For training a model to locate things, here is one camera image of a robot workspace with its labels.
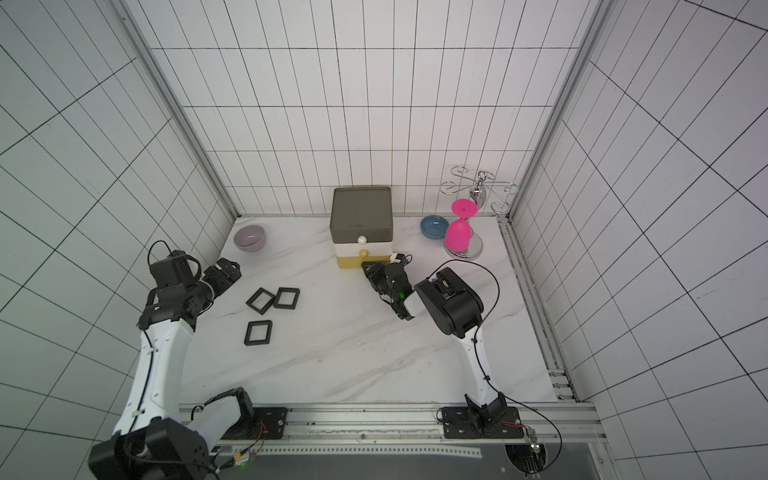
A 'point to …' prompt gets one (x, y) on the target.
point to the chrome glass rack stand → (481, 184)
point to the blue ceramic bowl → (434, 227)
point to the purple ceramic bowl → (250, 238)
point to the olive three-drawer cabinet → (361, 224)
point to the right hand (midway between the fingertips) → (352, 269)
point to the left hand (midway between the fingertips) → (229, 278)
